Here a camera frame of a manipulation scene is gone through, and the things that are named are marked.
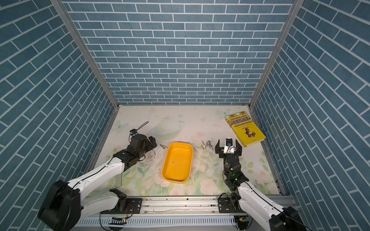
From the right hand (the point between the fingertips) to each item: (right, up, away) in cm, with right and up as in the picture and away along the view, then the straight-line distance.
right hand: (229, 141), depth 82 cm
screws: (-10, -5, +15) cm, 19 cm away
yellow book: (+19, +3, +19) cm, 27 cm away
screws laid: (-41, -6, +14) cm, 44 cm away
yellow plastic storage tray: (-30, -14, +7) cm, 34 cm away
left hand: (-45, -1, +5) cm, 45 cm away
